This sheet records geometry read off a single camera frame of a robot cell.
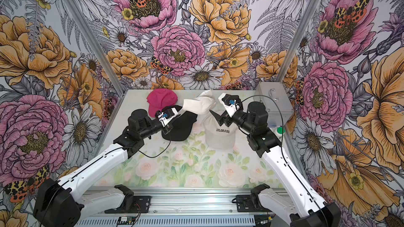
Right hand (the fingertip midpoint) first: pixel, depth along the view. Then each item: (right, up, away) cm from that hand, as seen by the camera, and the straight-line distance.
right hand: (217, 105), depth 69 cm
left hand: (-19, -5, +8) cm, 21 cm away
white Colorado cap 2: (+3, -19, +27) cm, 33 cm away
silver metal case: (+40, +10, +32) cm, 53 cm away
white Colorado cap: (-7, 0, 0) cm, 7 cm away
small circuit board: (-40, -51, +2) cm, 65 cm away
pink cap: (-38, +5, +43) cm, 57 cm away
